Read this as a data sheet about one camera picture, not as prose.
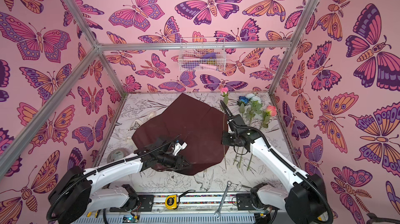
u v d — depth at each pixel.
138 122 1.05
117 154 0.90
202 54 0.96
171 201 0.73
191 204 0.75
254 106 1.09
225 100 0.93
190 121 1.06
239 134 0.61
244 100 1.09
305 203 0.39
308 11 0.78
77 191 0.41
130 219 0.72
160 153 0.66
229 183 0.80
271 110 1.04
